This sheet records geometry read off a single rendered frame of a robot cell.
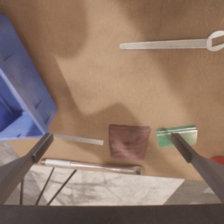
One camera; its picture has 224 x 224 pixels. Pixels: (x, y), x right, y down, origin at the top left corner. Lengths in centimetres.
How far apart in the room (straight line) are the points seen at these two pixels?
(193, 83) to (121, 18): 24
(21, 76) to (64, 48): 12
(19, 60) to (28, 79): 5
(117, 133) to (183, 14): 39
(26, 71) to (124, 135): 36
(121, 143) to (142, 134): 8
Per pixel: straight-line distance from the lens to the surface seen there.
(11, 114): 65
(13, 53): 43
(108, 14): 39
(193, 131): 55
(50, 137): 17
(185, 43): 41
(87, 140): 63
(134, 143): 59
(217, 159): 74
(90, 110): 52
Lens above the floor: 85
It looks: 49 degrees down
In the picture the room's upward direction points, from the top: 171 degrees counter-clockwise
